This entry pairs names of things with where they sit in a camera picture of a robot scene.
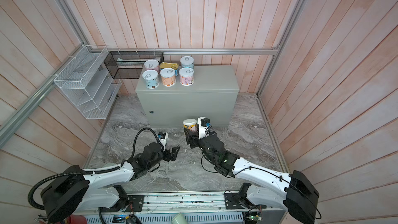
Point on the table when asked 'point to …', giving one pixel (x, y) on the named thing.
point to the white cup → (179, 219)
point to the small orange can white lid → (190, 124)
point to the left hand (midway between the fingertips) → (173, 148)
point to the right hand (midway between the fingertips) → (189, 127)
